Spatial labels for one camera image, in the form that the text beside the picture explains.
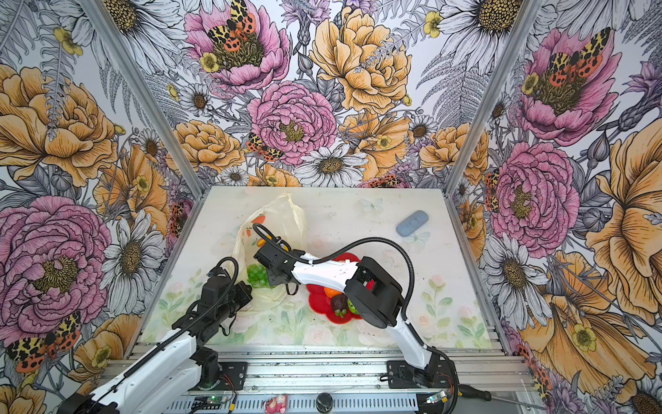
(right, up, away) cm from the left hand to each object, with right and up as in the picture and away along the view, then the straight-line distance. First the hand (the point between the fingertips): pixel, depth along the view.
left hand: (252, 294), depth 87 cm
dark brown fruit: (+29, -2, -4) cm, 29 cm away
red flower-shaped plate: (+23, -3, 0) cm, 23 cm away
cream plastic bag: (+10, +25, +8) cm, 28 cm away
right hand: (+9, +4, +3) cm, 10 cm away
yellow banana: (-1, +16, +16) cm, 23 cm away
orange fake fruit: (+26, +1, 0) cm, 26 cm away
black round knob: (+25, -18, -25) cm, 40 cm away
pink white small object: (+13, -23, -19) cm, 32 cm away
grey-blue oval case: (+58, +22, +20) cm, 65 cm away
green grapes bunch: (+1, +6, +3) cm, 6 cm away
